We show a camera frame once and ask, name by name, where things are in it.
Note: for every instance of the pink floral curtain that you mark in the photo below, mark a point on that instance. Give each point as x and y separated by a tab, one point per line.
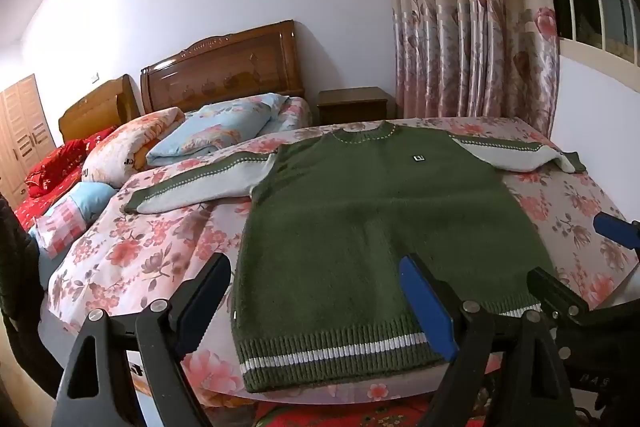
460	17

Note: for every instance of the blue pink checked pillow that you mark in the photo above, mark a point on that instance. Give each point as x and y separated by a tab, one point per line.
75	212

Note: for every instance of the light blue floral pillow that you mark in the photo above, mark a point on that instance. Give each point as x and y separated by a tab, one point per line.
220	127

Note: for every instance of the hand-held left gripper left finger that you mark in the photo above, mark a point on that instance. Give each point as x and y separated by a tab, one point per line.
200	304

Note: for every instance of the dark cloth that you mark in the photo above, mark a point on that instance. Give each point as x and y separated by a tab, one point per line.
20	297

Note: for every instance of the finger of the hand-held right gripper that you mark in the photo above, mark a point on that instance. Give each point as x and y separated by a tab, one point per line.
615	227
555	294

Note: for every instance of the small curved wooden headboard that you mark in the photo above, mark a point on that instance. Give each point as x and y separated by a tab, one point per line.
100	107

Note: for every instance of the pink floral bedspread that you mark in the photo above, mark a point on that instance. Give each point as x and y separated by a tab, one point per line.
140	257

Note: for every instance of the orange floral folded quilt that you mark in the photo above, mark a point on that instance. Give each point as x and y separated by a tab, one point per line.
130	142

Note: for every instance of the large carved wooden headboard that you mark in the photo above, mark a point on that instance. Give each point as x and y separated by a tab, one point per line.
225	67

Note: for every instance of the wooden wardrobe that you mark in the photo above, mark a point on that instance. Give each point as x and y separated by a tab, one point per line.
20	132

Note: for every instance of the pink floral pillow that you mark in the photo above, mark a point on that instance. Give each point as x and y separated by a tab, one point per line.
295	114

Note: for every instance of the green knit sweater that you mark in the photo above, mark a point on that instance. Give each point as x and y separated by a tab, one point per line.
350	217

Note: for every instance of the red floral cloth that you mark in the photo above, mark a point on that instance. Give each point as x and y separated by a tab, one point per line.
325	417

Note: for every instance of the wooden nightstand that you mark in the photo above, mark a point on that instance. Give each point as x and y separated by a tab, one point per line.
352	104

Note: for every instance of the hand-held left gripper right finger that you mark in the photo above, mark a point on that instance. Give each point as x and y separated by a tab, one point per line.
427	307

